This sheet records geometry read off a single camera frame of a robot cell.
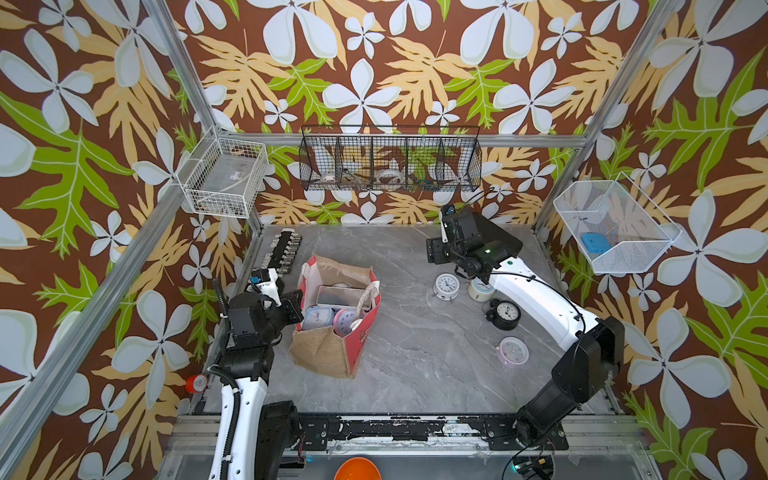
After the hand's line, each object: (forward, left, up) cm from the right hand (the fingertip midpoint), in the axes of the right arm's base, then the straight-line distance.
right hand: (436, 242), depth 84 cm
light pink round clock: (-23, -23, -22) cm, 40 cm away
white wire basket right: (+1, -50, +4) cm, 50 cm away
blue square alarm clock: (-16, +35, -15) cm, 41 cm away
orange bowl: (-51, +21, -21) cm, 59 cm away
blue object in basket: (-3, -43, +2) cm, 43 cm away
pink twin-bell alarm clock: (-16, +28, -16) cm, 36 cm away
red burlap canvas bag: (-29, +30, -7) cm, 42 cm away
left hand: (-15, +36, -1) cm, 39 cm away
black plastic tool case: (+24, -27, -21) cm, 42 cm away
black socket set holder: (+15, +54, -22) cm, 60 cm away
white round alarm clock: (-2, -6, -21) cm, 22 cm away
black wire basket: (+31, +13, +7) cm, 35 cm away
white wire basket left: (+17, +62, +11) cm, 66 cm away
